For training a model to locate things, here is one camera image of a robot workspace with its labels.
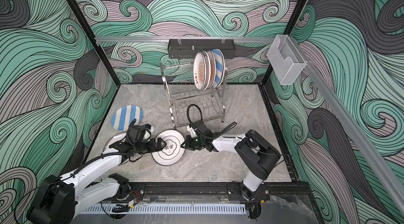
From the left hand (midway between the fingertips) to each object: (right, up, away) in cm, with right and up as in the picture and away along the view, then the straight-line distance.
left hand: (161, 144), depth 84 cm
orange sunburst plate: (+21, +40, -5) cm, 45 cm away
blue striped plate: (-29, +13, +16) cm, 35 cm away
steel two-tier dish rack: (+10, +34, 0) cm, 35 cm away
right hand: (+11, -1, 0) cm, 11 cm away
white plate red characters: (-27, +2, +5) cm, 28 cm away
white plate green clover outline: (+7, -4, -1) cm, 8 cm away
